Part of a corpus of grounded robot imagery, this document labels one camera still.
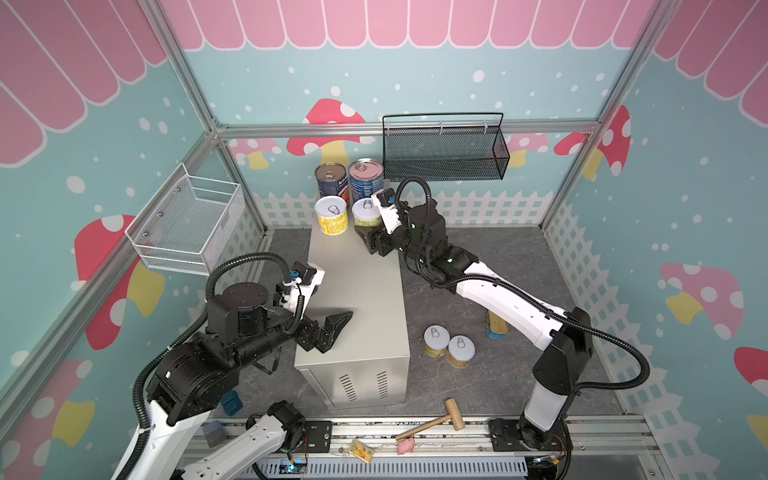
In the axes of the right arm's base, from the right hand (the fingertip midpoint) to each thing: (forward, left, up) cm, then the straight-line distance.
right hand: (367, 218), depth 71 cm
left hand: (-23, +6, -2) cm, 24 cm away
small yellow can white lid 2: (-20, -25, -32) cm, 45 cm away
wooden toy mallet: (-36, -22, -35) cm, 55 cm away
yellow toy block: (-44, +2, -36) cm, 56 cm away
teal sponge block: (-32, +37, -36) cm, 61 cm away
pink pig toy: (-42, -9, -35) cm, 55 cm away
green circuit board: (-46, +19, -39) cm, 63 cm away
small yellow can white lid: (-17, -18, -32) cm, 40 cm away
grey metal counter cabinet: (-22, +1, -37) cm, 43 cm away
